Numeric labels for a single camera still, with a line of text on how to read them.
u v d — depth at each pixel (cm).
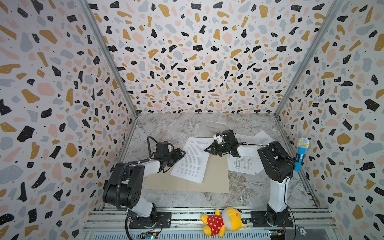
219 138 94
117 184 40
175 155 84
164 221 73
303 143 74
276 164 55
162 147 75
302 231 72
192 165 92
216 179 88
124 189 45
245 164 95
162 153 75
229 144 80
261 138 107
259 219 74
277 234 72
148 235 70
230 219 67
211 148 87
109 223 73
